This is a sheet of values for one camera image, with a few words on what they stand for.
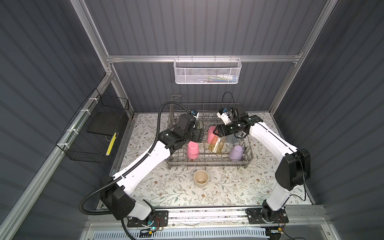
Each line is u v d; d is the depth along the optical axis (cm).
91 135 73
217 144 91
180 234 77
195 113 65
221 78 92
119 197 38
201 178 85
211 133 88
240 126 63
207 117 117
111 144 69
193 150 85
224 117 78
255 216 74
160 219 72
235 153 84
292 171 46
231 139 98
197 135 67
